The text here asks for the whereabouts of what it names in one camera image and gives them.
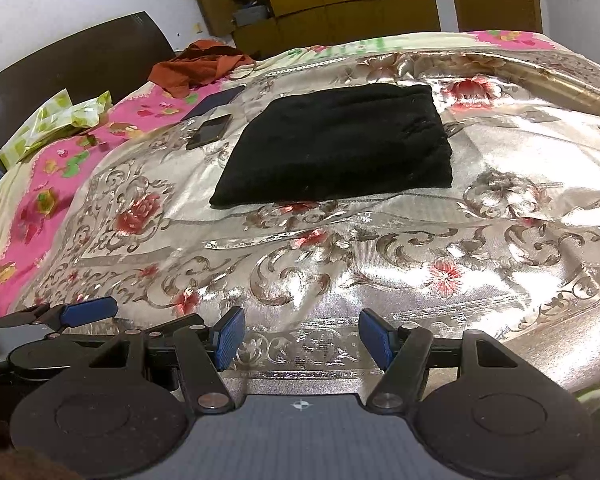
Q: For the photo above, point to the silver floral quilt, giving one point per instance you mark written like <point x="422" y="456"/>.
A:
<point x="330" y="260"/>

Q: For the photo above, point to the pink floral bedsheet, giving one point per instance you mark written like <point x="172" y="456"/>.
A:
<point x="65" y="170"/>

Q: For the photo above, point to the dark brown headboard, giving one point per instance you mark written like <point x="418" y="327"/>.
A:
<point x="55" y="60"/>

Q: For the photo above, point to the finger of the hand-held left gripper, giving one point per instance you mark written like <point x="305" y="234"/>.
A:
<point x="87" y="310"/>
<point x="175" y="324"/>

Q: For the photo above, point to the black phone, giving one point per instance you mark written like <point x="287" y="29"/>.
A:
<point x="209" y="131"/>

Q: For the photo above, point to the grey storage box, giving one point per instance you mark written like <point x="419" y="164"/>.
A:
<point x="252" y="15"/>

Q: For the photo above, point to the green white checked pillow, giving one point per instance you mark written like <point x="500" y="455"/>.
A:
<point x="55" y="122"/>

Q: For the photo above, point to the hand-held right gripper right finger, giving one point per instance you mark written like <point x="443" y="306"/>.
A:
<point x="376" y="336"/>

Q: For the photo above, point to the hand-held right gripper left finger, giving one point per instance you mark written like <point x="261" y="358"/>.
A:
<point x="230" y="336"/>

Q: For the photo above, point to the rust red garment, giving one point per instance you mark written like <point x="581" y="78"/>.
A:
<point x="195" y="67"/>

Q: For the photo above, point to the cream cloth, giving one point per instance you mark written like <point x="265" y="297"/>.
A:
<point x="2" y="215"/>

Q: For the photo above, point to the black pants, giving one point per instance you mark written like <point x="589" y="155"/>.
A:
<point x="340" y="145"/>

